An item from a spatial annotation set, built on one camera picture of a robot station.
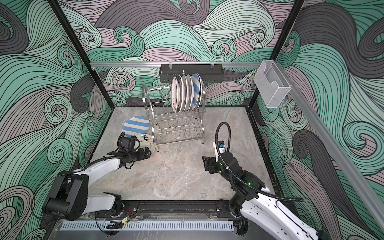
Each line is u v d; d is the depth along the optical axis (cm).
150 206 76
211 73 95
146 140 100
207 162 63
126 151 70
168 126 106
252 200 47
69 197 86
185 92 69
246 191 48
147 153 83
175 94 85
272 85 78
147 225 70
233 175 50
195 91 73
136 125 110
